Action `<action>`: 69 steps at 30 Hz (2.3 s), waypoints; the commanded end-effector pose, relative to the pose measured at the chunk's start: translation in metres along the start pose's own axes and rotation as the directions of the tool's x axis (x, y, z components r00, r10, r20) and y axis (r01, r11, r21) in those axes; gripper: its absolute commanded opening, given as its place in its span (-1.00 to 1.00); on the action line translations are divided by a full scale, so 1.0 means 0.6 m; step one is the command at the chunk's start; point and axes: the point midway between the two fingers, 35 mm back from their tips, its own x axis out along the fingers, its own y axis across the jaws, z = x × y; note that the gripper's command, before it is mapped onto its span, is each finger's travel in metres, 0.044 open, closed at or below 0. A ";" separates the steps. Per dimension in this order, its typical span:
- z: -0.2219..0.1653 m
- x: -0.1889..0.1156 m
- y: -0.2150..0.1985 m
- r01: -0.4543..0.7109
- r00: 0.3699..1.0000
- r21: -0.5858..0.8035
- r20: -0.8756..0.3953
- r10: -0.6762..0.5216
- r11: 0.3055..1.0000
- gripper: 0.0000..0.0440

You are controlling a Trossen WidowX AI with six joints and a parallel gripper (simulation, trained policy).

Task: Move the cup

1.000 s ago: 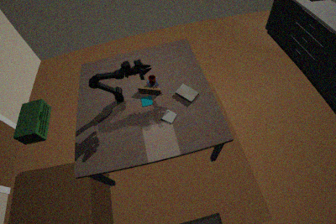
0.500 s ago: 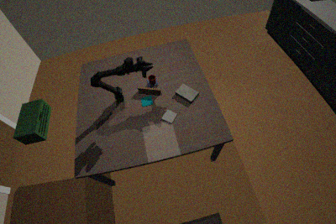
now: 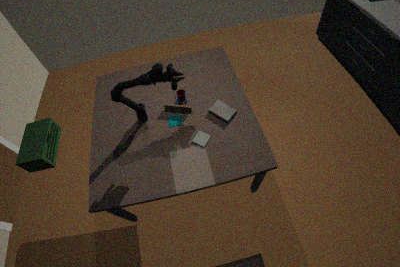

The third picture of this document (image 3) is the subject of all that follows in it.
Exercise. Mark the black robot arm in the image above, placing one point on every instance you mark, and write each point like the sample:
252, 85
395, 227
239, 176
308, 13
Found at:
153, 76

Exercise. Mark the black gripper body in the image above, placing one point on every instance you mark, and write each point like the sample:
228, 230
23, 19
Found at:
173, 84

